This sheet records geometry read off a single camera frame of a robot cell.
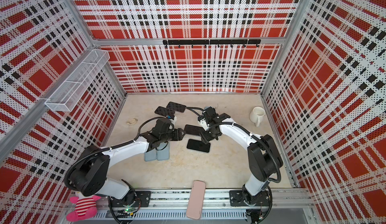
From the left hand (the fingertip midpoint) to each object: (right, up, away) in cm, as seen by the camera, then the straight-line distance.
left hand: (182, 134), depth 88 cm
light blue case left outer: (-19, -12, 0) cm, 22 cm away
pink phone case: (+9, -29, -15) cm, 34 cm away
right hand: (+15, -2, -2) cm, 16 cm away
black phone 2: (-8, +17, +24) cm, 31 cm away
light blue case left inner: (-12, -12, 0) cm, 17 cm away
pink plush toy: (-41, -29, -21) cm, 54 cm away
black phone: (-16, +13, +22) cm, 30 cm away
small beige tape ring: (-38, +7, +17) cm, 42 cm away
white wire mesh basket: (-69, +25, +3) cm, 74 cm away
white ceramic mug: (+49, +11, +11) cm, 51 cm away
